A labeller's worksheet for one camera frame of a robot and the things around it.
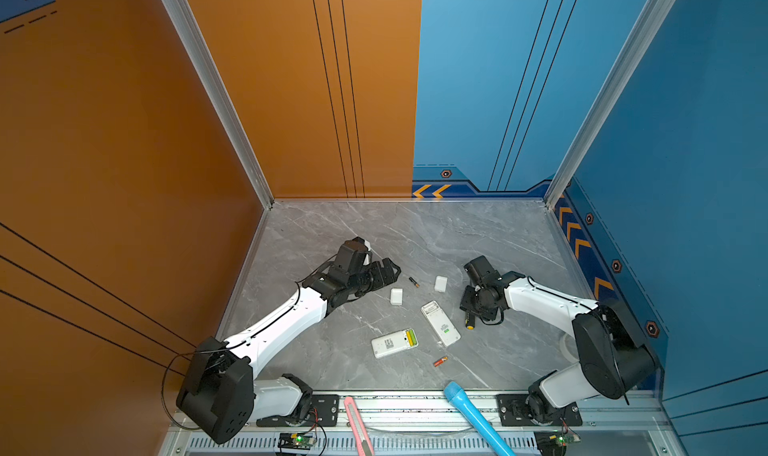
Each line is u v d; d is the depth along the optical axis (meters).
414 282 0.97
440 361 0.81
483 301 0.75
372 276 0.72
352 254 0.62
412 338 0.85
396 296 0.94
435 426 0.72
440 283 0.97
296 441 0.71
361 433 0.70
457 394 0.72
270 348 0.46
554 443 0.71
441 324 0.87
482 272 0.73
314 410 0.73
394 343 0.83
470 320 0.87
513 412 0.72
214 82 0.85
